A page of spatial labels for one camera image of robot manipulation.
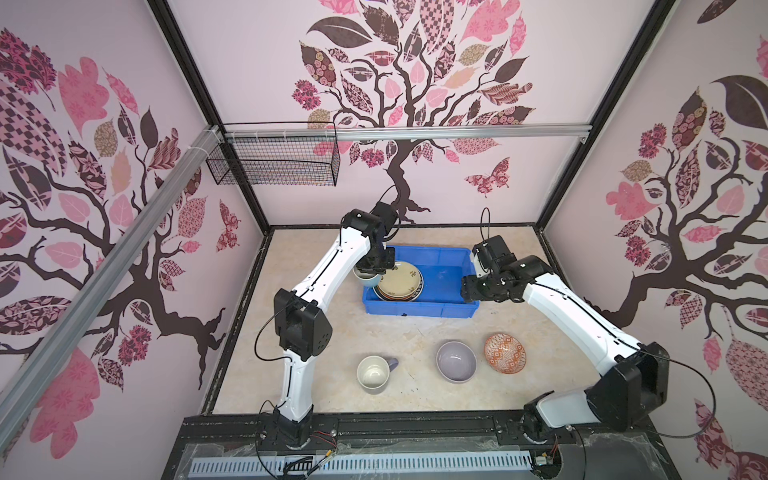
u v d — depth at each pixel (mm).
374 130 945
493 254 622
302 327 538
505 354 854
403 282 999
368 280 796
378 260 729
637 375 397
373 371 832
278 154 947
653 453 710
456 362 838
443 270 1071
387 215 685
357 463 698
